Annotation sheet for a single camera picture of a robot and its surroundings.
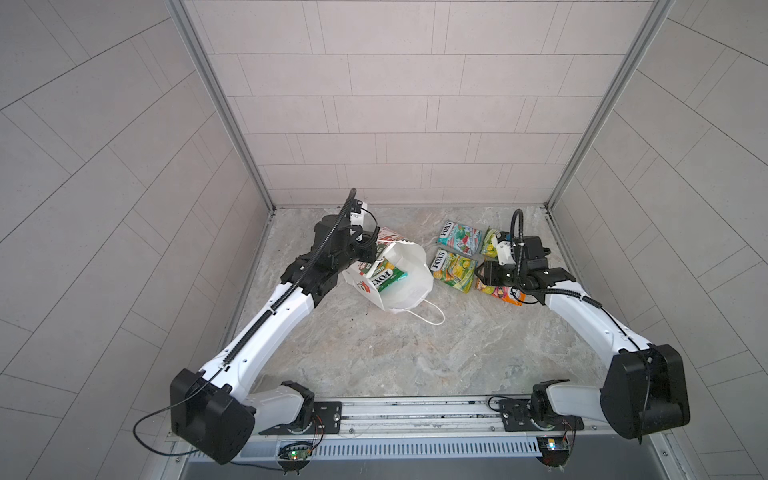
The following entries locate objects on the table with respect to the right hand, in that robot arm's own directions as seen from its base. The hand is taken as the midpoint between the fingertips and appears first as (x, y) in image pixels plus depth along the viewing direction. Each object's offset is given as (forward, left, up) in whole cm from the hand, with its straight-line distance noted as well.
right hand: (479, 269), depth 85 cm
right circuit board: (-42, -10, -13) cm, 45 cm away
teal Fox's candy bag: (+19, +1, -9) cm, 21 cm away
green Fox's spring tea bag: (+7, +4, -9) cm, 12 cm away
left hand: (+3, +27, +17) cm, 32 cm away
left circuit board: (-39, +49, -8) cm, 63 cm away
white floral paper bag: (-4, +22, -5) cm, 22 cm away
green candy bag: (+3, +27, -5) cm, 28 cm away
